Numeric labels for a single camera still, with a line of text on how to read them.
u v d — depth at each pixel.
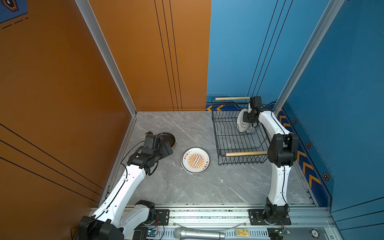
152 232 0.70
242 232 0.68
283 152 0.57
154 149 0.60
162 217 0.74
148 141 0.60
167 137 1.00
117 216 0.40
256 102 0.81
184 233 0.67
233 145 0.99
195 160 0.92
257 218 0.72
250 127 1.03
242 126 1.05
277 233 0.70
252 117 0.79
